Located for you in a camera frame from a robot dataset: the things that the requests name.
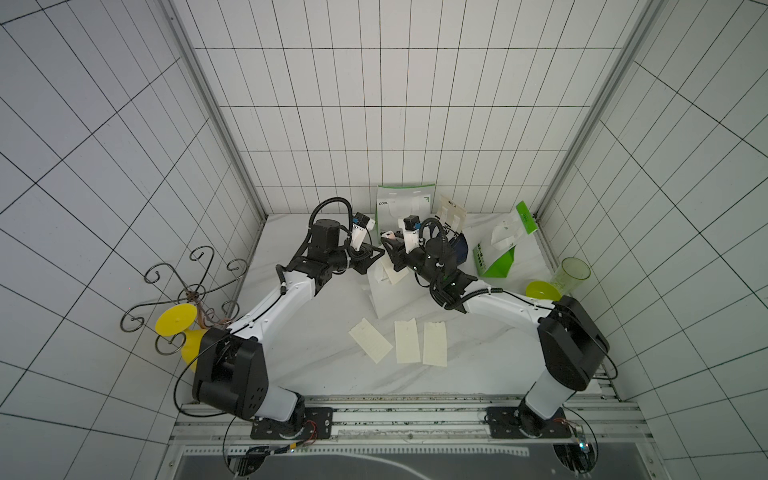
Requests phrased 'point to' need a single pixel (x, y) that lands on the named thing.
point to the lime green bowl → (542, 290)
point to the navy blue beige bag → (454, 216)
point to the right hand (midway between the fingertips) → (390, 229)
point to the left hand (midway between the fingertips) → (379, 256)
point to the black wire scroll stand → (134, 319)
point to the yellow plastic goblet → (176, 320)
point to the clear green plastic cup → (570, 274)
